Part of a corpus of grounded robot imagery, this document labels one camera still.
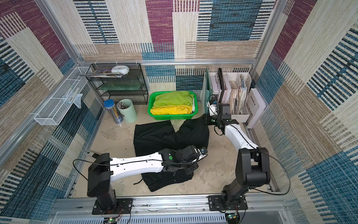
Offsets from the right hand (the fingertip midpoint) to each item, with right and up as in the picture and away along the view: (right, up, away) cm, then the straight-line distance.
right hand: (202, 115), depth 90 cm
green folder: (+3, +15, -5) cm, 16 cm away
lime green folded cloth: (-11, +13, +17) cm, 24 cm away
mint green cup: (-51, +5, +9) cm, 52 cm away
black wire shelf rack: (-59, +25, +18) cm, 67 cm away
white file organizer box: (+20, +18, +3) cm, 26 cm away
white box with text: (+35, +6, 0) cm, 35 cm away
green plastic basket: (-3, +3, +16) cm, 16 cm away
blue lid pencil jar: (-61, +7, +4) cm, 61 cm away
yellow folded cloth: (-21, +4, +13) cm, 24 cm away
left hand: (-5, -25, -13) cm, 28 cm away
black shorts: (-34, -16, +11) cm, 39 cm away
